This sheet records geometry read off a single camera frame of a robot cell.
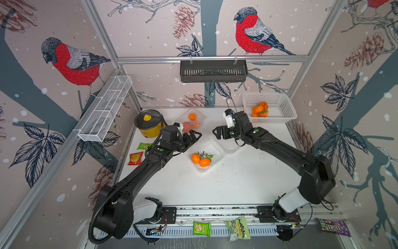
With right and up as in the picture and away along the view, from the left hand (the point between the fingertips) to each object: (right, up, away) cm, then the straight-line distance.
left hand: (200, 135), depth 80 cm
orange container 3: (+2, -16, +8) cm, 18 cm away
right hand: (+11, +4, +5) cm, 13 cm away
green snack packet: (0, -42, -10) cm, 43 cm away
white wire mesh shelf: (-49, +4, -9) cm, 50 cm away
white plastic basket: (+52, +17, +36) cm, 65 cm away
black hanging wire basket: (-1, +43, +27) cm, 51 cm away
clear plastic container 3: (+19, -8, +18) cm, 27 cm away
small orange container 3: (+45, +12, +28) cm, 55 cm away
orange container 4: (-3, -14, +8) cm, 17 cm away
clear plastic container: (+9, -10, +18) cm, 22 cm away
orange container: (+40, +16, +30) cm, 53 cm away
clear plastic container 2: (-12, +10, +31) cm, 35 cm away
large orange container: (-9, +4, +19) cm, 21 cm away
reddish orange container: (+48, +19, +34) cm, 62 cm away
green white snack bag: (+17, -41, -11) cm, 46 cm away
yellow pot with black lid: (-34, +6, +19) cm, 39 cm away
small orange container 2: (-3, +6, +22) cm, 22 cm away
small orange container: (-7, +11, +33) cm, 36 cm away
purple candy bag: (+63, -41, -11) cm, 76 cm away
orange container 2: (+39, +13, +32) cm, 52 cm away
